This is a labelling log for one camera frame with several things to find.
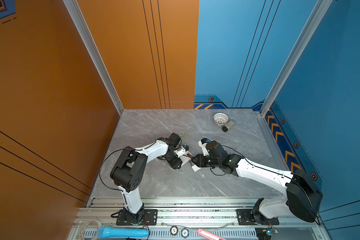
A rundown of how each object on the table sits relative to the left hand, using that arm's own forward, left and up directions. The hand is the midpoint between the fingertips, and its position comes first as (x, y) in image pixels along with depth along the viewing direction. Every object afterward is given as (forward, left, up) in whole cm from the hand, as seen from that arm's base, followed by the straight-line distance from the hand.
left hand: (176, 162), depth 93 cm
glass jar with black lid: (+26, -37, +5) cm, 45 cm away
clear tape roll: (-33, +36, 0) cm, 49 cm away
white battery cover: (-3, -12, 0) cm, 12 cm away
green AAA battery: (+21, -3, +1) cm, 21 cm away
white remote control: (-1, -5, +7) cm, 8 cm away
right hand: (-5, -9, +12) cm, 16 cm away
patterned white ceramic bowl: (+35, -32, +4) cm, 48 cm away
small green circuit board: (-35, -43, -1) cm, 56 cm away
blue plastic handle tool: (-36, +30, +3) cm, 47 cm away
